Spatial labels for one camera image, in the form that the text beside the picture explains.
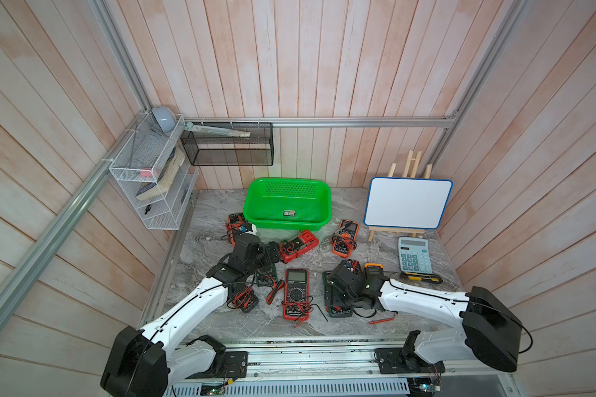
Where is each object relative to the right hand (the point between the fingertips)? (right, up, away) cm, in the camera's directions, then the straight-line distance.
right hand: (334, 296), depth 86 cm
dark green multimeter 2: (-24, +6, +5) cm, 26 cm away
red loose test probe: (+16, -7, -4) cm, 18 cm away
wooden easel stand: (+19, +22, +15) cm, 33 cm away
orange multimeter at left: (-40, +25, +18) cm, 51 cm away
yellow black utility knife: (+36, +5, +5) cm, 37 cm away
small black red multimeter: (-30, 0, -4) cm, 31 cm away
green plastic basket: (-12, +34, +29) cm, 46 cm away
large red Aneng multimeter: (-13, 0, -2) cm, 13 cm away
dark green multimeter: (-1, +1, -11) cm, 11 cm away
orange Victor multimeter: (+6, +19, +11) cm, 23 cm away
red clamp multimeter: (-16, +16, +6) cm, 23 cm away
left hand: (-23, +16, -2) cm, 28 cm away
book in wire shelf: (-56, +41, -6) cm, 70 cm away
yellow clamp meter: (+16, +8, +7) cm, 19 cm away
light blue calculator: (+34, +13, +10) cm, 37 cm away
